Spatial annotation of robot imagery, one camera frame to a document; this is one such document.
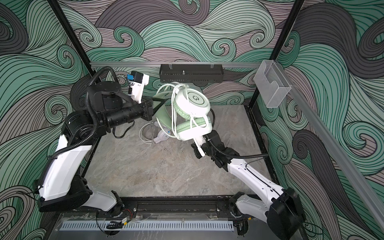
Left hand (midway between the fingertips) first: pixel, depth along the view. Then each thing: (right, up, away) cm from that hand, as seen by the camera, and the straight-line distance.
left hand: (164, 99), depth 51 cm
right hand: (+11, -21, +28) cm, 36 cm away
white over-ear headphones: (-8, -17, +43) cm, 47 cm away
